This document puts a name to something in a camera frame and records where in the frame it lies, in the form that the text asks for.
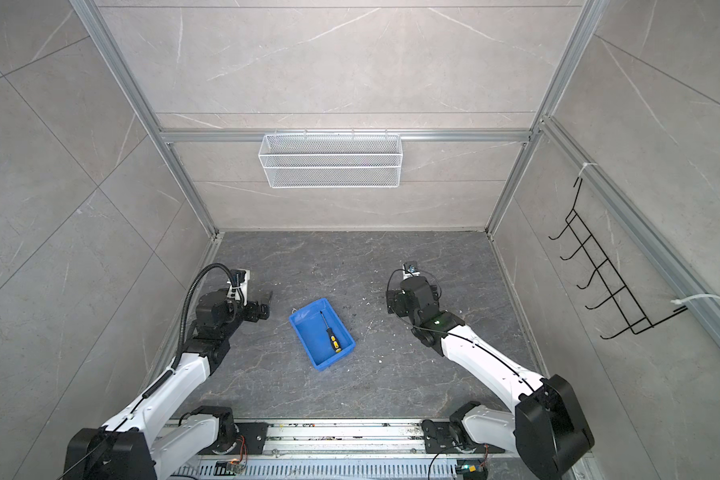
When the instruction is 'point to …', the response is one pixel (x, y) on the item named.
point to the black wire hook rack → (631, 316)
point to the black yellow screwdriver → (335, 345)
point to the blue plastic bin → (322, 332)
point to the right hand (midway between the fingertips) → (406, 286)
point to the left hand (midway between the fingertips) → (254, 283)
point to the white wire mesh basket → (325, 161)
